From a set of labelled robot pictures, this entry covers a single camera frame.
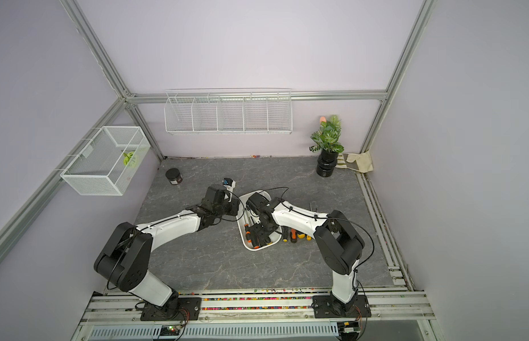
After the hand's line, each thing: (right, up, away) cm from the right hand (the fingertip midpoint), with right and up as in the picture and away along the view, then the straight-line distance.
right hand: (263, 229), depth 89 cm
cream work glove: (+53, +31, +30) cm, 68 cm away
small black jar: (-47, +23, +19) cm, 56 cm away
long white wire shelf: (-33, +53, +10) cm, 63 cm away
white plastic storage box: (-9, +4, +5) cm, 11 cm away
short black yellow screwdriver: (+16, -2, 0) cm, 16 cm away
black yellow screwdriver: (+10, -1, +2) cm, 10 cm away
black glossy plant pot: (+31, +30, +17) cm, 46 cm away
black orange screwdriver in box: (-7, -3, -1) cm, 7 cm away
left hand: (-11, +11, +2) cm, 16 cm away
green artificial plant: (+28, +40, +2) cm, 49 cm away
